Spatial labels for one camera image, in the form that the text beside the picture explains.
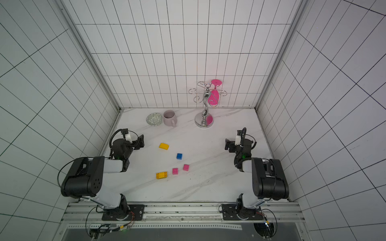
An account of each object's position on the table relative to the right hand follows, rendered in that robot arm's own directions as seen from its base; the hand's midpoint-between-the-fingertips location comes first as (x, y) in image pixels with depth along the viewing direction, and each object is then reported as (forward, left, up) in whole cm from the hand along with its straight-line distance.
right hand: (235, 137), depth 95 cm
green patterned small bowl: (+15, +58, -3) cm, 60 cm away
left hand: (-4, +64, +1) cm, 64 cm away
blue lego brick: (-13, +36, -5) cm, 38 cm away
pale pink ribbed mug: (+12, +45, +2) cm, 47 cm away
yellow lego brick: (-26, +44, -4) cm, 51 cm away
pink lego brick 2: (-23, +37, -5) cm, 43 cm away
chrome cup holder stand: (+17, +20, -4) cm, 27 cm away
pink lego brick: (-20, +30, -4) cm, 37 cm away
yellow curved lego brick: (-6, +47, -6) cm, 48 cm away
